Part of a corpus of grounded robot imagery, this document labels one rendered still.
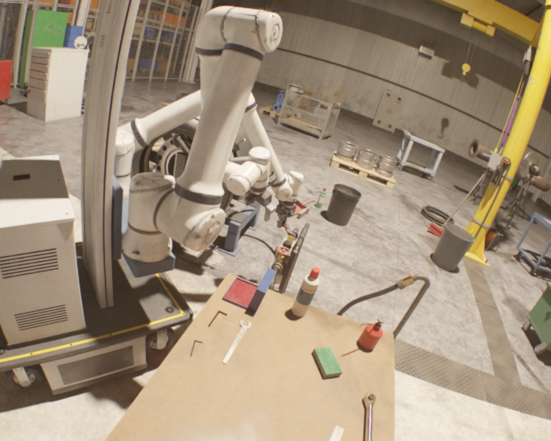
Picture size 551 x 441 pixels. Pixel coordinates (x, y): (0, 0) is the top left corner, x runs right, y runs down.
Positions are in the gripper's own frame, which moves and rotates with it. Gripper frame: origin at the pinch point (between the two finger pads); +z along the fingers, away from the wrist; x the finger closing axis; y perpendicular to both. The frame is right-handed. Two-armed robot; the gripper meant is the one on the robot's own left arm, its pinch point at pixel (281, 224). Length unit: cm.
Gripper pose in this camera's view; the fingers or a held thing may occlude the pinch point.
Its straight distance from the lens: 196.5
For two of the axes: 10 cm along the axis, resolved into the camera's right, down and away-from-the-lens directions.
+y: 6.9, 4.8, -5.4
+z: -2.6, 8.6, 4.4
